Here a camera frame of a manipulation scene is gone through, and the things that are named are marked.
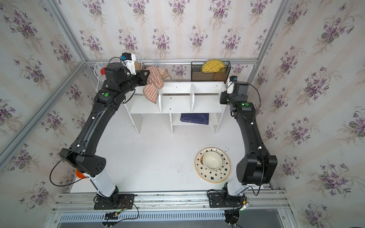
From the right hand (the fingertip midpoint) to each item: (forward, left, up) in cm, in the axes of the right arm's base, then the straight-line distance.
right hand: (226, 93), depth 80 cm
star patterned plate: (-37, +6, -31) cm, 49 cm away
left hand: (-3, +39, +15) cm, 42 cm away
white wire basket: (+17, +80, +3) cm, 82 cm away
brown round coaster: (+20, 0, -3) cm, 21 cm away
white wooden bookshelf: (-1, +22, -8) cm, 23 cm away
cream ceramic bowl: (-28, +6, -30) cm, 42 cm away
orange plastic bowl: (-39, +82, -27) cm, 95 cm away
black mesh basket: (+22, +15, -4) cm, 27 cm away
